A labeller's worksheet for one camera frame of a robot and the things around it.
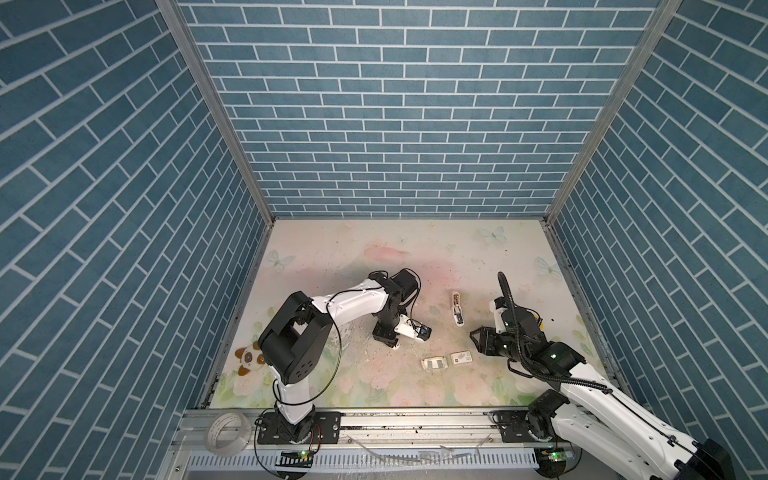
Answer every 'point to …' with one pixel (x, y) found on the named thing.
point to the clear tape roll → (214, 427)
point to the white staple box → (461, 357)
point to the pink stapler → (457, 310)
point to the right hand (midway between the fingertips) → (473, 332)
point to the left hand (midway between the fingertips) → (394, 330)
